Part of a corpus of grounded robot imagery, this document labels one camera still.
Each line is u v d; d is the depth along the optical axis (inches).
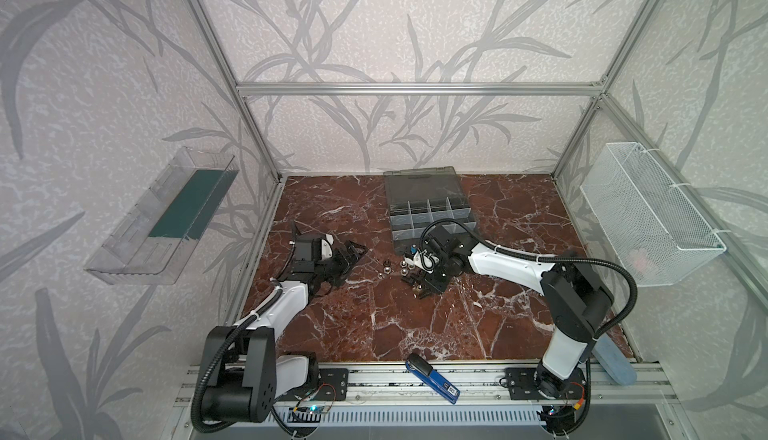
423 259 31.0
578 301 18.4
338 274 30.7
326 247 32.4
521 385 28.9
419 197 43.2
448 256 27.1
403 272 36.7
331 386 28.4
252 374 16.2
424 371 28.4
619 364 29.4
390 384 29.7
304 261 26.9
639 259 28.9
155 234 25.3
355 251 31.0
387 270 36.9
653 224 25.3
